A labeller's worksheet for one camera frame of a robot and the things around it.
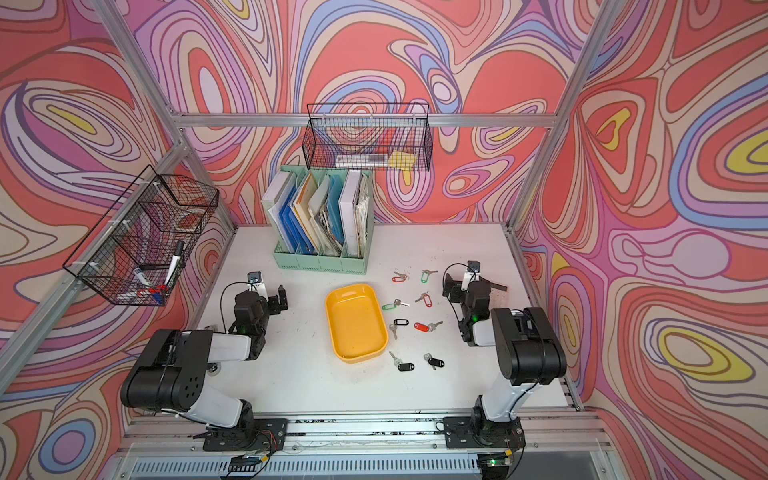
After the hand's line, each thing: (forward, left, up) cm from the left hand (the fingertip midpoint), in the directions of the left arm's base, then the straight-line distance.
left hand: (268, 288), depth 93 cm
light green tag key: (+10, -51, -7) cm, 53 cm away
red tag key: (+9, -42, -7) cm, 43 cm away
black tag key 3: (-20, -52, -8) cm, 56 cm away
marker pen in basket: (-9, +12, +24) cm, 28 cm away
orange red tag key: (-10, -50, -8) cm, 52 cm away
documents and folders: (+18, -19, +13) cm, 29 cm away
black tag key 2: (-22, -42, -7) cm, 48 cm away
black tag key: (-8, -41, -7) cm, 42 cm away
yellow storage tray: (-9, -28, -5) cm, 30 cm away
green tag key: (-2, -40, -6) cm, 40 cm away
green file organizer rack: (+11, -19, -2) cm, 22 cm away
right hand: (+3, -63, -1) cm, 63 cm away
